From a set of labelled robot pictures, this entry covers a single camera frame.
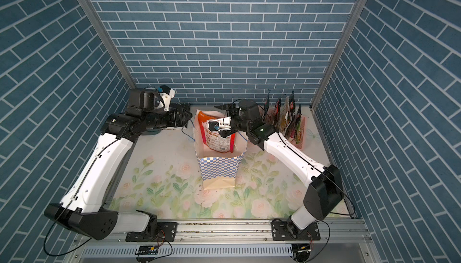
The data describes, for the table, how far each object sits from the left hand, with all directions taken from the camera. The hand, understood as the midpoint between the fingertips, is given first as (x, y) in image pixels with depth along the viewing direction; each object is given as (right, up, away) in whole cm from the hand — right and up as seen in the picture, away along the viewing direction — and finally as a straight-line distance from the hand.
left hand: (190, 115), depth 70 cm
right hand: (+11, +1, +5) cm, 12 cm away
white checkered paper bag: (+11, -22, +3) cm, 25 cm away
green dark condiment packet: (+46, +5, +20) cm, 51 cm away
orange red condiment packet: (+7, -12, +21) cm, 25 cm away
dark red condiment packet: (+37, +2, +15) cm, 40 cm away
